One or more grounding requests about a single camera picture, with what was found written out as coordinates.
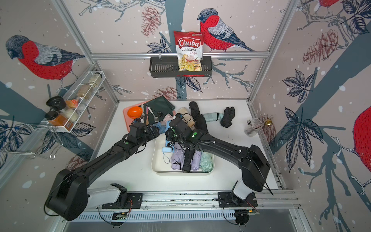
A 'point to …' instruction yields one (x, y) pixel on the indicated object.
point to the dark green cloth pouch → (160, 108)
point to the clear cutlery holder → (253, 127)
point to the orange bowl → (135, 112)
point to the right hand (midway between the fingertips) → (166, 133)
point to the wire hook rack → (28, 139)
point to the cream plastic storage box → (161, 162)
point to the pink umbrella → (167, 117)
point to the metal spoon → (156, 119)
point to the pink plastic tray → (128, 120)
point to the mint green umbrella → (206, 164)
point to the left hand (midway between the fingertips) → (156, 128)
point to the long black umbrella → (199, 119)
